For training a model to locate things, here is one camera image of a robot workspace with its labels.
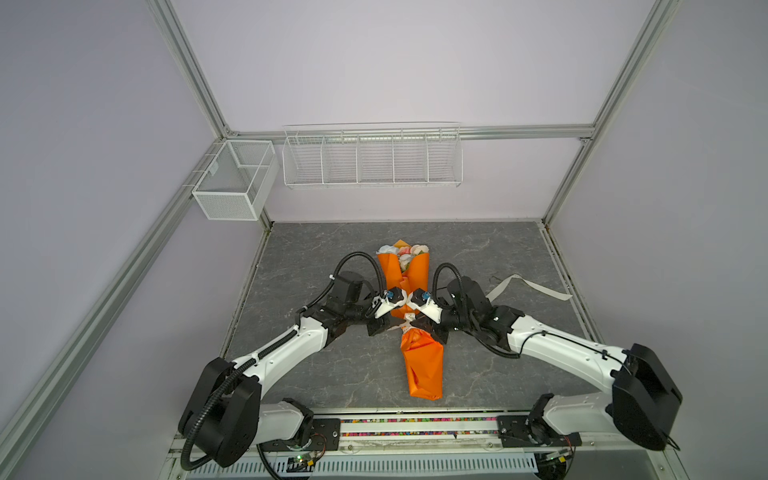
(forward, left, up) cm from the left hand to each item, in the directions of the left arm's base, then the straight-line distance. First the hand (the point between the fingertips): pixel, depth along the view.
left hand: (400, 313), depth 80 cm
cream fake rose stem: (+27, -8, -7) cm, 30 cm away
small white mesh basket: (+49, +52, +9) cm, 72 cm away
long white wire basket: (+51, +6, +16) cm, 54 cm away
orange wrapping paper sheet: (-9, -6, -8) cm, 14 cm away
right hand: (-2, -4, 0) cm, 4 cm away
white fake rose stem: (+26, +2, -4) cm, 26 cm away
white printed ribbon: (-3, -2, +1) cm, 4 cm away
